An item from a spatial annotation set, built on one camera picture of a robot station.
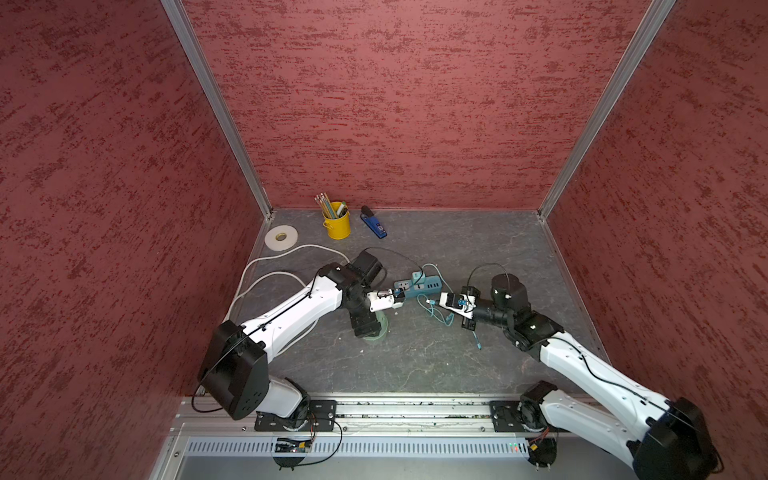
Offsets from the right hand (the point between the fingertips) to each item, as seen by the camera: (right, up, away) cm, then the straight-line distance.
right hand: (439, 303), depth 77 cm
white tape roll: (-56, +18, +35) cm, 68 cm away
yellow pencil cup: (-33, +21, +30) cm, 49 cm away
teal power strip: (-6, +1, +18) cm, 19 cm away
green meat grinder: (-15, -4, +1) cm, 16 cm away
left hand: (-20, -6, +3) cm, 21 cm away
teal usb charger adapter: (-4, +5, +16) cm, 17 cm away
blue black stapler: (-20, +24, +37) cm, 48 cm away
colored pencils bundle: (-36, +29, +25) cm, 53 cm away
